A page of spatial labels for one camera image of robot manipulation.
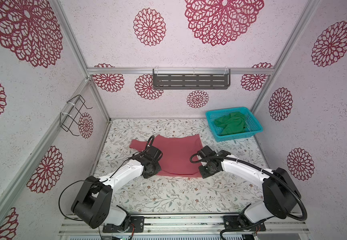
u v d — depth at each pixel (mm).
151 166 647
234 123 1126
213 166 618
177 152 1029
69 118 749
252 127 1095
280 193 434
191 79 922
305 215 386
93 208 421
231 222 745
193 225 758
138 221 752
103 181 455
